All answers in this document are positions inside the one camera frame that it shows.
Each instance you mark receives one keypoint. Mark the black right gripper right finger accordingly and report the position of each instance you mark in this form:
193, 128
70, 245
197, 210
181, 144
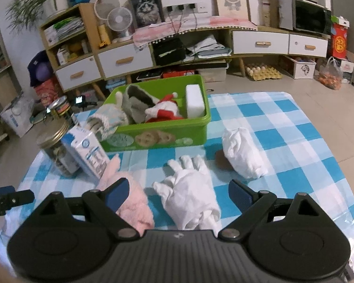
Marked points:
254, 207

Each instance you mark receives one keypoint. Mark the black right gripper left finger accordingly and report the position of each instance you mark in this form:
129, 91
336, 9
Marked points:
104, 204

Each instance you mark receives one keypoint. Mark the pink plush slipper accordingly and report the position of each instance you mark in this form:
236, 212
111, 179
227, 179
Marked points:
135, 210

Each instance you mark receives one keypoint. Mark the grey plush slipper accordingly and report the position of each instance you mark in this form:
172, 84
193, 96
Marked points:
135, 101

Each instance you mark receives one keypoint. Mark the white foam sponge block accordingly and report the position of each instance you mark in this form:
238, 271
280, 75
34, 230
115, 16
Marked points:
195, 103

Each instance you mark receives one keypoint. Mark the brown round coaster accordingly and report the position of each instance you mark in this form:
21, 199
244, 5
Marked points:
222, 162

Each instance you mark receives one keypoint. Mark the folded white cloth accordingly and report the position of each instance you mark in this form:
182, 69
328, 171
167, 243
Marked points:
243, 155

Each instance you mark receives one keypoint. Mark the blue white milk carton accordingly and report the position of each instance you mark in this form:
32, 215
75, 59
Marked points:
84, 147

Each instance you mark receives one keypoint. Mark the white cotton glove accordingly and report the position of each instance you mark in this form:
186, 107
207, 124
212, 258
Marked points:
188, 195

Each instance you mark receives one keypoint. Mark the blue white checkered cloth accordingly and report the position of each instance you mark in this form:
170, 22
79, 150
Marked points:
296, 156

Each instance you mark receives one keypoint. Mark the light blue lace sock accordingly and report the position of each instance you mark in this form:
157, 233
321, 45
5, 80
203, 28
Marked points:
106, 120

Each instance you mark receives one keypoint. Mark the white paper bag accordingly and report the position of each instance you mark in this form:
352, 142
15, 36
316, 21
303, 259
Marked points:
17, 114

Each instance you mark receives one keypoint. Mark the glass jar gold lid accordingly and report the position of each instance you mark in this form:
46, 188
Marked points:
49, 140

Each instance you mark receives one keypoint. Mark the black yellow tin can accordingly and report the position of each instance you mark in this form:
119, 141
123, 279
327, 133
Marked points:
60, 108

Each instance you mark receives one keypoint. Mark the red white santa plush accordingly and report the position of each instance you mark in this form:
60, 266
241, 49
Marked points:
166, 109

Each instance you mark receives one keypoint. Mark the green plastic cookie bin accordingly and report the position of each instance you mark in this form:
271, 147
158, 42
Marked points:
163, 134

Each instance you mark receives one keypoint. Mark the egg carton tray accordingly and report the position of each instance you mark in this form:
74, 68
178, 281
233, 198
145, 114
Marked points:
262, 71

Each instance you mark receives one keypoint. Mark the white storage crate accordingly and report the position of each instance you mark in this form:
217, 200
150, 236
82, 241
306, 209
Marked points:
297, 67

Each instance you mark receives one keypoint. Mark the wooden tv cabinet white drawers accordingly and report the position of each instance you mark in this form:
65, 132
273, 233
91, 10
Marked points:
83, 50

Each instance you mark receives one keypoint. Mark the plastic bag of oranges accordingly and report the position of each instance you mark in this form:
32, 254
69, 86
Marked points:
330, 74

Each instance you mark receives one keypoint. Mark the pink table runner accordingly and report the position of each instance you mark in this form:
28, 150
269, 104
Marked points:
155, 32

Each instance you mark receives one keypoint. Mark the small white desk fan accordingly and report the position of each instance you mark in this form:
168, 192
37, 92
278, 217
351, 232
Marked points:
120, 20

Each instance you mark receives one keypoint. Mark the red gift box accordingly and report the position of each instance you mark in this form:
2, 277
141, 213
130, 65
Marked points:
339, 31

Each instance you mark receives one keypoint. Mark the black microwave oven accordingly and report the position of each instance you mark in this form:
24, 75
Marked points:
301, 16

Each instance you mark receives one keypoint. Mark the framed cat picture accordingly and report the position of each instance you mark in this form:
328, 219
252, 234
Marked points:
147, 12

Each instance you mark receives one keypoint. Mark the larger white fan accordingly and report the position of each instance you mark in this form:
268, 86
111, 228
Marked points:
102, 8

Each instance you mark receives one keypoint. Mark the potted green plant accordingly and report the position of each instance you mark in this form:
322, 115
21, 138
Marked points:
24, 14

